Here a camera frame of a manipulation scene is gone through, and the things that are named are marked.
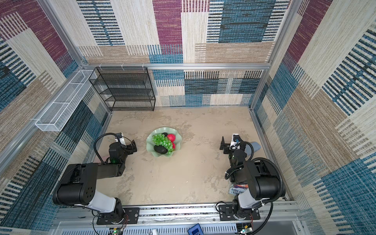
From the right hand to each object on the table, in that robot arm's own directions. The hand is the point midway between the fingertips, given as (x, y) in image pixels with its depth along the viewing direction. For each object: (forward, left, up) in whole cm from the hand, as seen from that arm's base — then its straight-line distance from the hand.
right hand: (230, 138), depth 90 cm
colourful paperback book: (-27, +1, -9) cm, 28 cm away
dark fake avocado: (+8, +41, -4) cm, 42 cm away
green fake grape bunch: (+2, +43, -1) cm, 43 cm away
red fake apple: (-1, +35, -4) cm, 35 cm away
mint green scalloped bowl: (0, +50, -6) cm, 50 cm away
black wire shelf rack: (+41, +71, +8) cm, 83 cm away
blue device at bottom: (-44, +23, -4) cm, 50 cm away
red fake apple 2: (+4, +36, -3) cm, 37 cm away
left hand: (+3, +65, -2) cm, 65 cm away
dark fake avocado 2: (-3, +43, -6) cm, 44 cm away
